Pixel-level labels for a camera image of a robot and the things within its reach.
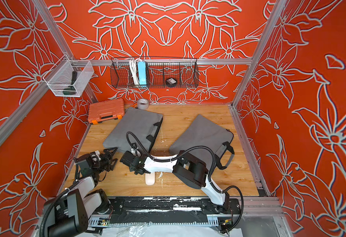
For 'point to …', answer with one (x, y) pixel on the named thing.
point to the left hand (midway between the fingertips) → (117, 152)
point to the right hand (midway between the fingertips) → (132, 159)
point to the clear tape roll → (143, 104)
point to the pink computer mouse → (150, 178)
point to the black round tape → (171, 81)
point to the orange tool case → (107, 109)
